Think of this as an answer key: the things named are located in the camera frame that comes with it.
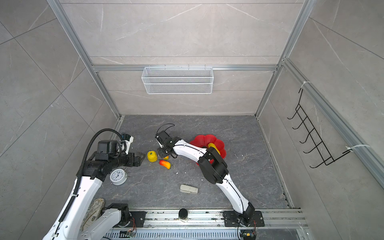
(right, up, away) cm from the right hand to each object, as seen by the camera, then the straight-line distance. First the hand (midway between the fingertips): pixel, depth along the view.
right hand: (163, 150), depth 96 cm
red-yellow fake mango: (+3, -4, -5) cm, 7 cm away
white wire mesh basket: (+9, +48, +5) cm, 49 cm away
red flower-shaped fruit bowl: (+27, +6, +6) cm, 28 cm away
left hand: (-9, +3, -21) cm, 23 cm away
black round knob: (+16, -25, -29) cm, 41 cm away
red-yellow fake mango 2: (+3, -8, -5) cm, 10 cm away
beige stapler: (+17, -18, -16) cm, 30 cm away
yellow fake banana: (+32, +3, +3) cm, 33 cm away
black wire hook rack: (+77, +6, -31) cm, 83 cm away
